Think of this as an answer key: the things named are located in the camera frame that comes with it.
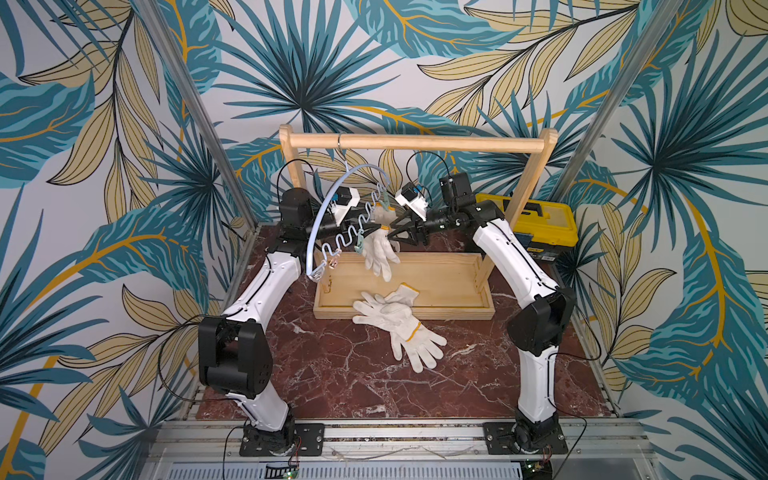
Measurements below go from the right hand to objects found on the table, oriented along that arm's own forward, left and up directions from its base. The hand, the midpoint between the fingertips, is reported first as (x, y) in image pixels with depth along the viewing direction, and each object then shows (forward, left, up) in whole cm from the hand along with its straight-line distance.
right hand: (392, 228), depth 78 cm
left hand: (-1, +5, +5) cm, 7 cm away
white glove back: (-11, +2, -24) cm, 27 cm away
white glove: (-2, +4, -7) cm, 8 cm away
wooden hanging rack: (+3, -21, -31) cm, 38 cm away
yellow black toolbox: (+13, -52, -15) cm, 55 cm away
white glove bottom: (-19, -8, -31) cm, 37 cm away
